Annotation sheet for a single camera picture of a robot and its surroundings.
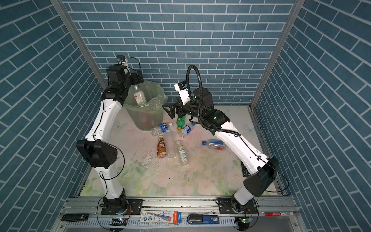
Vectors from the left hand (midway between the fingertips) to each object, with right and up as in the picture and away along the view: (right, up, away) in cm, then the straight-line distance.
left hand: (133, 68), depth 78 cm
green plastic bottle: (+24, -31, +28) cm, 48 cm away
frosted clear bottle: (+17, -45, +22) cm, 53 cm away
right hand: (+21, -19, -13) cm, 31 cm away
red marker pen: (+76, -75, -8) cm, 107 cm away
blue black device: (+38, -75, -12) cm, 84 cm away
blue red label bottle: (+48, -45, +21) cm, 69 cm away
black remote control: (-23, -74, -12) cm, 78 cm away
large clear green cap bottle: (-2, -13, +15) cm, 20 cm away
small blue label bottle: (+29, -35, +21) cm, 50 cm away
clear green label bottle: (+24, -46, +17) cm, 55 cm away
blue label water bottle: (+9, -36, +22) cm, 43 cm away
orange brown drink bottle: (+13, -47, +12) cm, 51 cm away
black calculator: (+64, -60, +6) cm, 88 cm away
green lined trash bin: (-1, -26, +25) cm, 36 cm away
